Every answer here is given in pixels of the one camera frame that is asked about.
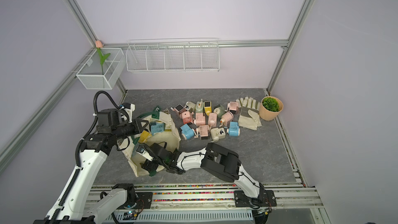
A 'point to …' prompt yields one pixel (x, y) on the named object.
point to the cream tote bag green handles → (128, 146)
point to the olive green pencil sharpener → (219, 111)
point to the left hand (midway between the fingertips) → (148, 123)
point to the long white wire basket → (173, 54)
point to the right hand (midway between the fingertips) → (144, 154)
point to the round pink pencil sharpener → (226, 118)
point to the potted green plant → (270, 108)
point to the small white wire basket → (102, 69)
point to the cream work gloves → (249, 117)
